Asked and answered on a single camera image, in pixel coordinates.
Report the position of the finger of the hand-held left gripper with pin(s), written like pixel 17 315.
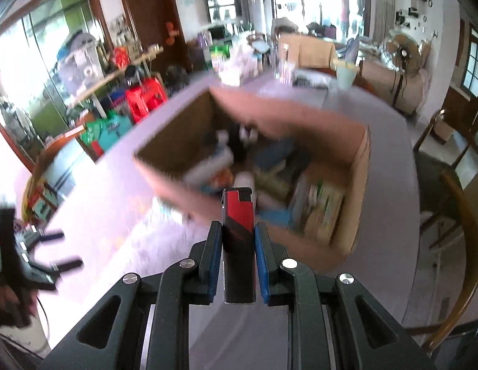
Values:
pixel 65 265
pixel 50 236

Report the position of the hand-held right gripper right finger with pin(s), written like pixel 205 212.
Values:
pixel 262 262

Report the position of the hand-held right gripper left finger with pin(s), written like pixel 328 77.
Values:
pixel 214 262

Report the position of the red and black lighter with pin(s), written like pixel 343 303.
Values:
pixel 239 239

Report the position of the brown cardboard box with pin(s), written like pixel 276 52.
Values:
pixel 312 246

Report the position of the green snack packet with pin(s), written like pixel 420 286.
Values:
pixel 320 208

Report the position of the large tube with white cap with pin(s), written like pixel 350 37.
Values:
pixel 210 167

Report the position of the black and white panda plush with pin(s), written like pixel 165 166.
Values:
pixel 241 137

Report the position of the person's left hand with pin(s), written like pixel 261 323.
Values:
pixel 9 304

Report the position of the red plastic stool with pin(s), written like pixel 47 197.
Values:
pixel 144 100

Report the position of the cluttered wooden shelf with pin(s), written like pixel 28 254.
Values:
pixel 108 75

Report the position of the white tissue box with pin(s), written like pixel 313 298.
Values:
pixel 241 67

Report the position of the clear drinking glass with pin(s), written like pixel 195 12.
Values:
pixel 286 63

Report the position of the green lidded jar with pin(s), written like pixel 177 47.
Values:
pixel 219 59

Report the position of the light green cup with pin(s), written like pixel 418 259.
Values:
pixel 346 75

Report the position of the wooden chair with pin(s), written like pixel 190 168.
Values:
pixel 468 246
pixel 431 131

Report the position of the small cardboard box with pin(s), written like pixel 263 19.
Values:
pixel 312 52

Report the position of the orange plush toy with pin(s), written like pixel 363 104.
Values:
pixel 172 32

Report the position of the plain brown door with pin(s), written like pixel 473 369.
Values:
pixel 146 15

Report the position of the standing electric fan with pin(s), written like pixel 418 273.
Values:
pixel 403 52

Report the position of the white standing air conditioner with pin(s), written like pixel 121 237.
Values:
pixel 254 4

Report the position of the brown door with glass panes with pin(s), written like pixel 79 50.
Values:
pixel 468 84

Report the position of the wall television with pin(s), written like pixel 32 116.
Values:
pixel 222 5

